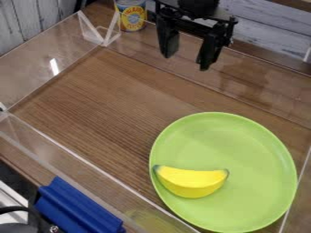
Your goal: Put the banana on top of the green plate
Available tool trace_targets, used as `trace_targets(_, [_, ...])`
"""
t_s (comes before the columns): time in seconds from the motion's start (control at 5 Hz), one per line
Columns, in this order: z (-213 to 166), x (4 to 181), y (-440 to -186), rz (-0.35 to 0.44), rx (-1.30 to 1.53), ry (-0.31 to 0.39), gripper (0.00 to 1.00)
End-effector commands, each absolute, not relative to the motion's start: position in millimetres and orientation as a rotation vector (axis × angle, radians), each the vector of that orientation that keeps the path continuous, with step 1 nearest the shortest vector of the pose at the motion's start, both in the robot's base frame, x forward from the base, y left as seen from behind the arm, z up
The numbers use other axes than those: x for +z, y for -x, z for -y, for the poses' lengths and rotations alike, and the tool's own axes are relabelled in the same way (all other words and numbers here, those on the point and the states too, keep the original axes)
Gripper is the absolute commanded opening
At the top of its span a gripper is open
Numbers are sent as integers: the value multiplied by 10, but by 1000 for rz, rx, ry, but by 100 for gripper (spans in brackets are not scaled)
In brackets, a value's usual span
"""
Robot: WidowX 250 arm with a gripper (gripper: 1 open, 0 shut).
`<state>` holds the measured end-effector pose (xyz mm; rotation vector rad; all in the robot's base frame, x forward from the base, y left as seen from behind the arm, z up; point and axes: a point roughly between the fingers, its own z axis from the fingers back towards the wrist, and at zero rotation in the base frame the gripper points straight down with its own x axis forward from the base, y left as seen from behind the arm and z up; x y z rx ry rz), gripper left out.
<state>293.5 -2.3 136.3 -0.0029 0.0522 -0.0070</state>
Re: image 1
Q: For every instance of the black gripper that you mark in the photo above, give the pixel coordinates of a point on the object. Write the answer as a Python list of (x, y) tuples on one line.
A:
[(196, 17)]

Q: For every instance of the yellow toy banana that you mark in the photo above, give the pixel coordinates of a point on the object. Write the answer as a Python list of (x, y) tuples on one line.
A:
[(191, 183)]

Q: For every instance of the green plastic plate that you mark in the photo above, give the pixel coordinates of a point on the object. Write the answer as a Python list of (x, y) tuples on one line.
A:
[(217, 140)]

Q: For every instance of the yellow labelled tin can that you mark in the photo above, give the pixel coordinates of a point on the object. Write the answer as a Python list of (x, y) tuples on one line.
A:
[(132, 14)]

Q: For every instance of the blue plastic block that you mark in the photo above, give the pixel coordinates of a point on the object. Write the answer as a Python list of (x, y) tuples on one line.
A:
[(73, 211)]

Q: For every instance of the clear acrylic corner bracket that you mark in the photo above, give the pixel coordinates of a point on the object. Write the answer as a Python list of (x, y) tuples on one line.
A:
[(100, 35)]

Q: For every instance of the clear acrylic enclosure wall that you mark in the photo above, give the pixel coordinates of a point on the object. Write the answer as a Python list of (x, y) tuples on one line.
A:
[(42, 158)]

